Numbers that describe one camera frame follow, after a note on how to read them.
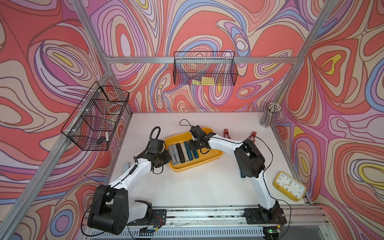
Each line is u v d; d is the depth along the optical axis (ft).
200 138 2.55
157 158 2.10
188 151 3.07
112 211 1.33
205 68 3.15
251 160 1.91
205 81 2.70
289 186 2.65
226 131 3.46
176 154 3.04
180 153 3.06
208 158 2.89
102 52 2.76
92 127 2.42
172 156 3.03
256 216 2.41
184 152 3.07
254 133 3.43
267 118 3.44
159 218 2.36
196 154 3.07
